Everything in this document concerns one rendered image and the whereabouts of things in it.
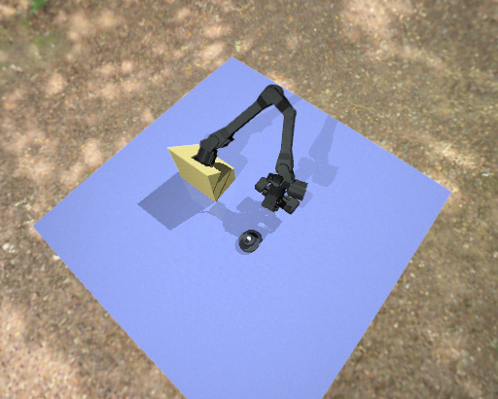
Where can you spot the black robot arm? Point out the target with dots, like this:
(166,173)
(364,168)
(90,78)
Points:
(285,179)

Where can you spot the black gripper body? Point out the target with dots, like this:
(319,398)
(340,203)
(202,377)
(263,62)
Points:
(290,204)

